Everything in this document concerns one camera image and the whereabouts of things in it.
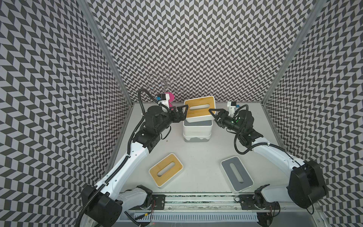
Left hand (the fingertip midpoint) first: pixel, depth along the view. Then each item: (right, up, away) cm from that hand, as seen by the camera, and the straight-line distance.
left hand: (182, 107), depth 70 cm
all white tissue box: (+8, -20, +21) cm, 30 cm away
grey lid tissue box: (+13, -11, +13) cm, 21 cm away
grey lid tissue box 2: (+32, -40, +12) cm, 53 cm away
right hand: (+14, -4, +5) cm, 16 cm away
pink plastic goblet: (-7, +6, +12) cm, 15 cm away
